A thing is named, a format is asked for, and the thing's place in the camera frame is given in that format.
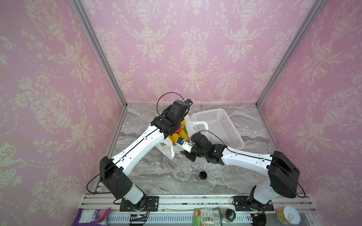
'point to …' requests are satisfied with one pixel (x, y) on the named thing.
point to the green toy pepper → (185, 129)
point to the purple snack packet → (92, 217)
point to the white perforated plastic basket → (220, 125)
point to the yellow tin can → (288, 215)
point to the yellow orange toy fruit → (183, 123)
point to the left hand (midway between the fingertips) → (172, 109)
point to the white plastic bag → (168, 148)
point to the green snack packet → (207, 216)
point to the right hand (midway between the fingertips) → (183, 148)
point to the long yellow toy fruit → (175, 136)
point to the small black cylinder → (202, 175)
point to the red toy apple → (178, 130)
